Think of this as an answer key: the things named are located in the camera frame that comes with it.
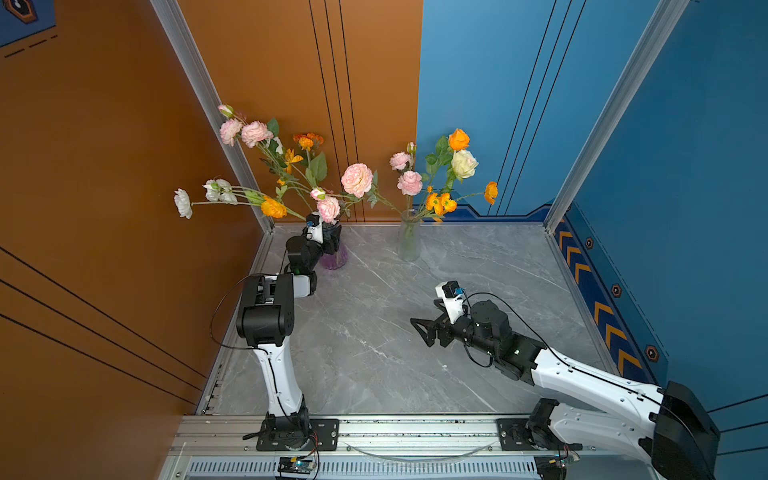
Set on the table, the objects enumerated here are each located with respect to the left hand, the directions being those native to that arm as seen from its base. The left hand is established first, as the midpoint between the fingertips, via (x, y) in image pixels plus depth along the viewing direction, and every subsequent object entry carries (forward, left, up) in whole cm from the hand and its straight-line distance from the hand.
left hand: (330, 220), depth 97 cm
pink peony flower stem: (+2, -25, +15) cm, 29 cm away
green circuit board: (-64, +1, -20) cm, 67 cm away
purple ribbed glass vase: (-7, -1, -13) cm, 15 cm away
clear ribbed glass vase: (0, -26, -7) cm, 27 cm away
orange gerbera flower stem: (+7, +2, +16) cm, 18 cm away
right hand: (-34, -28, 0) cm, 44 cm away
